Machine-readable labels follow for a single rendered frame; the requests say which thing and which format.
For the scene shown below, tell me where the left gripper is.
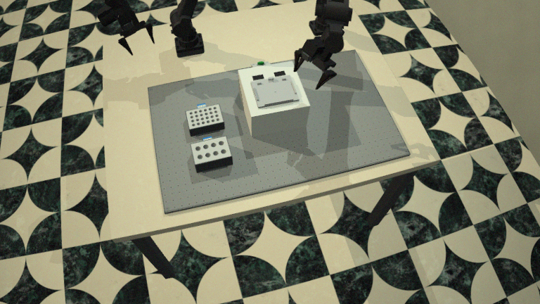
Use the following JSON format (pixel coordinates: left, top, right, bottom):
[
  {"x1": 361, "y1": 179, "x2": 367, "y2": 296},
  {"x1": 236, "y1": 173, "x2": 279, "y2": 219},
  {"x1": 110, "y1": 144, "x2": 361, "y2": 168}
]
[{"x1": 293, "y1": 48, "x2": 337, "y2": 89}]

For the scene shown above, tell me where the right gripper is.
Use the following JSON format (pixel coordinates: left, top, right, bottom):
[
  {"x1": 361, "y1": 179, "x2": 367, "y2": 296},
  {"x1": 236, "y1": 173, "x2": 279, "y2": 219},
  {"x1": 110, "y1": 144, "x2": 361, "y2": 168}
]
[{"x1": 118, "y1": 20, "x2": 155, "y2": 56}]

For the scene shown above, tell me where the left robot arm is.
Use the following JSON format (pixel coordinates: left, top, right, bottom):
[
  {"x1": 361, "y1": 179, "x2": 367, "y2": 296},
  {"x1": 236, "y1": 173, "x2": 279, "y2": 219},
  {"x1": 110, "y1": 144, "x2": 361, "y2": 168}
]
[{"x1": 302, "y1": 0, "x2": 353, "y2": 62}]

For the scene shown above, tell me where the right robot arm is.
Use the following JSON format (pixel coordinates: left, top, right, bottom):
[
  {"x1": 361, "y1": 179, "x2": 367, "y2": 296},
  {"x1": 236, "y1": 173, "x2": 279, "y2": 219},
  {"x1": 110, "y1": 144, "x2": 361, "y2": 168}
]
[{"x1": 97, "y1": 0, "x2": 204, "y2": 53}]

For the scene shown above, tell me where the white box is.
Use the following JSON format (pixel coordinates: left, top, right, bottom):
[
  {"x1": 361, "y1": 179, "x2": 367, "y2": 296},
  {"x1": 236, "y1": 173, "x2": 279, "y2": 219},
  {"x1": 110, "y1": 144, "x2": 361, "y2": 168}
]
[{"x1": 238, "y1": 61, "x2": 310, "y2": 137}]

